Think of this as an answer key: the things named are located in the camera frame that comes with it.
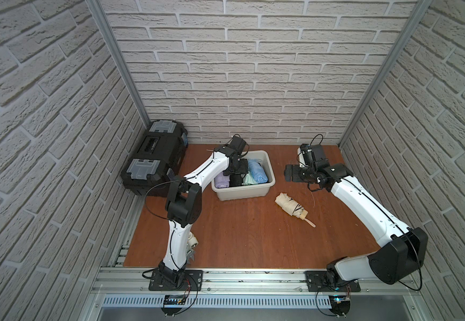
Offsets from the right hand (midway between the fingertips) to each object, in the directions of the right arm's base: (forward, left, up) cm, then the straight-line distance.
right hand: (298, 171), depth 82 cm
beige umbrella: (-6, +2, -17) cm, 18 cm away
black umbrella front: (+4, +24, -2) cm, 24 cm away
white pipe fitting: (-20, +46, -17) cm, 53 cm away
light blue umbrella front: (+7, +16, -8) cm, 19 cm away
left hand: (+11, +22, -9) cm, 26 cm away
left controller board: (-39, +52, -23) cm, 69 cm away
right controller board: (-45, -9, -21) cm, 50 cm away
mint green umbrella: (+3, +20, -8) cm, 22 cm away
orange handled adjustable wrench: (-24, +47, -20) cm, 56 cm away
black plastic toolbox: (+13, +62, -2) cm, 63 cm away
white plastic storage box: (-2, +15, -10) cm, 18 cm away
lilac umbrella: (+2, +33, -7) cm, 33 cm away
